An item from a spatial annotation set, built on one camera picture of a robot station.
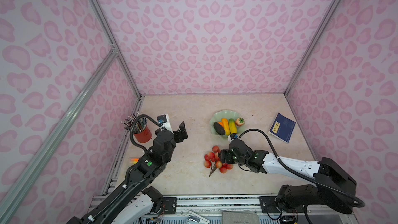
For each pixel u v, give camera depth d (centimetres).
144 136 88
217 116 104
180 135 65
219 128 93
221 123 98
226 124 98
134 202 59
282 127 101
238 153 65
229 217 68
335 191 38
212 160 86
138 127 87
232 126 97
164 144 52
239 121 95
